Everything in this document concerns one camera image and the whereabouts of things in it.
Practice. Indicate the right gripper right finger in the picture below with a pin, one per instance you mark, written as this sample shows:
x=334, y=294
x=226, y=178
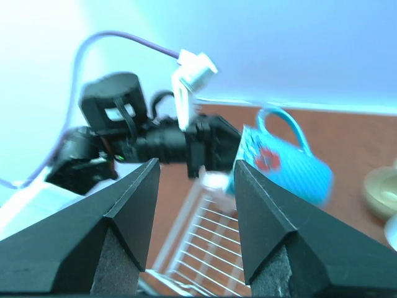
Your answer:
x=290, y=248

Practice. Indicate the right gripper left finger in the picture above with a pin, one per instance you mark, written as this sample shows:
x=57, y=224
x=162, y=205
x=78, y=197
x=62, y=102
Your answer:
x=98, y=245

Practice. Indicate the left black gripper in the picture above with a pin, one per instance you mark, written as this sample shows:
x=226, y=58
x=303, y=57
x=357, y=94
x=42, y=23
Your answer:
x=211, y=142

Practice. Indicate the blue floral mug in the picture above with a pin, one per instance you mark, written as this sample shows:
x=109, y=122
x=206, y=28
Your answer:
x=294, y=168

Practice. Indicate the salmon pink floral mug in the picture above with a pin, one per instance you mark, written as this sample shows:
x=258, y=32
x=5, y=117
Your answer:
x=390, y=232

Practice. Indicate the pale pink faceted mug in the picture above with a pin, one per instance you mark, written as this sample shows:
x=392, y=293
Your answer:
x=215, y=184

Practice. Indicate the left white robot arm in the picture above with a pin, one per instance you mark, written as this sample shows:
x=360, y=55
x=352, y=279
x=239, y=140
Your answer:
x=123, y=128

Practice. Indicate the beige ceramic mug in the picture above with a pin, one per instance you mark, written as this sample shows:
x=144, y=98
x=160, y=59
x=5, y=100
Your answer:
x=379, y=192

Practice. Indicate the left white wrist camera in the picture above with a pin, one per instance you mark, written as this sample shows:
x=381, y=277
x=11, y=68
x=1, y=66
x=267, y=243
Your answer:
x=192, y=75

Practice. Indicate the white wire dish rack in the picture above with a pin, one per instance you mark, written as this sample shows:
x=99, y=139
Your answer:
x=201, y=256

